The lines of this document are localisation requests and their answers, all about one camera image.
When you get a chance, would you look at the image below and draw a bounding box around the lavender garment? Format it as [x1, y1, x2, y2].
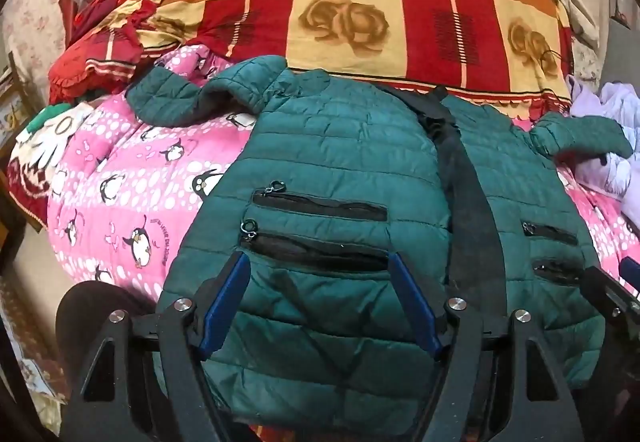
[565, 75, 640, 218]

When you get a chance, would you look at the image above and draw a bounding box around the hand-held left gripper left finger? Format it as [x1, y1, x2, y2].
[60, 252, 251, 442]

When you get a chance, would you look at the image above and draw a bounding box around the patterned floor mat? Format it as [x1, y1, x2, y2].
[0, 272, 71, 428]

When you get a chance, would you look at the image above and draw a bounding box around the red white printed cloth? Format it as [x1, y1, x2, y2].
[7, 102, 96, 223]

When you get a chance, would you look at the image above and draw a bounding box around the green quilted puffer jacket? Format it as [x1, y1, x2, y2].
[125, 55, 633, 428]

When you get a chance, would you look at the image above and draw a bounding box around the floral curtain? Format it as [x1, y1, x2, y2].
[0, 0, 66, 83]

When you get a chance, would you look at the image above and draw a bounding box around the thin black cable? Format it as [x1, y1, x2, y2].
[539, 48, 565, 74]

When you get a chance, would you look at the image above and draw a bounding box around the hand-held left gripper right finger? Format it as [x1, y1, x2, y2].
[387, 252, 586, 442]

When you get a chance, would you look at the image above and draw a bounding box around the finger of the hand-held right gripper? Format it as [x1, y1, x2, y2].
[580, 256, 640, 328]

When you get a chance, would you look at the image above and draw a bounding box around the pink penguin print blanket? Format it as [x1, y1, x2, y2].
[45, 45, 640, 303]

